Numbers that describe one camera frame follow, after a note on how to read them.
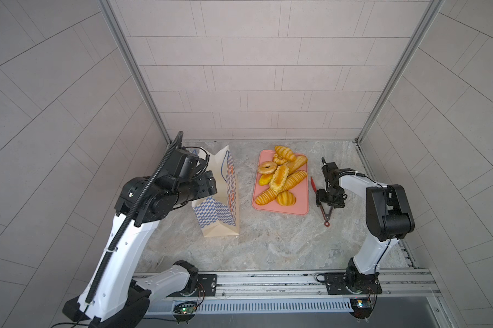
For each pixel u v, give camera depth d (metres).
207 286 0.71
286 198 0.89
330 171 0.79
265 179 0.96
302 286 0.73
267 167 1.02
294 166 1.01
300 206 0.91
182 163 0.41
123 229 0.34
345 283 0.71
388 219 0.49
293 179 0.96
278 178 0.94
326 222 0.87
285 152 1.02
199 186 0.52
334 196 0.79
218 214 0.75
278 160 1.04
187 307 0.64
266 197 0.91
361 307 0.68
